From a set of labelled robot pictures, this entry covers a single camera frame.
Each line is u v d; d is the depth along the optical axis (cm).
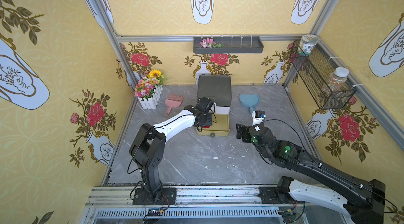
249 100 113
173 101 112
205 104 71
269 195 73
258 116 63
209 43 88
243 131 66
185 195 75
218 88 116
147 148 49
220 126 98
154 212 73
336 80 65
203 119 70
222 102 87
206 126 82
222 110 95
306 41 84
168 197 73
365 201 40
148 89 97
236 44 92
